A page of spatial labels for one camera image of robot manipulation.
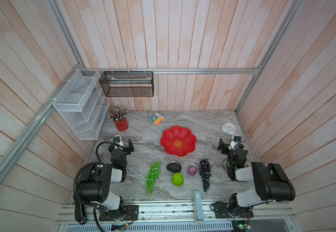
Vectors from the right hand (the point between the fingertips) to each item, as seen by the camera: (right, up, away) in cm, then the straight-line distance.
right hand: (228, 138), depth 91 cm
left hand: (-68, -2, +1) cm, 68 cm away
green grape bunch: (-48, -21, -9) cm, 53 cm away
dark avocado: (-35, -17, -5) cm, 39 cm away
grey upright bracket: (-23, -37, -14) cm, 46 cm away
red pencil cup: (-71, +8, +11) cm, 73 cm away
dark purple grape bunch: (-17, -18, -6) cm, 25 cm away
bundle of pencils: (-74, +17, +8) cm, 76 cm away
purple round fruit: (-25, -19, -7) cm, 32 cm away
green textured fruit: (-34, -22, -12) cm, 42 cm away
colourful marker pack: (-48, +13, +23) cm, 55 cm away
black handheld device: (-83, -35, -20) cm, 93 cm away
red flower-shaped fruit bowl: (-31, -3, +10) cm, 33 cm away
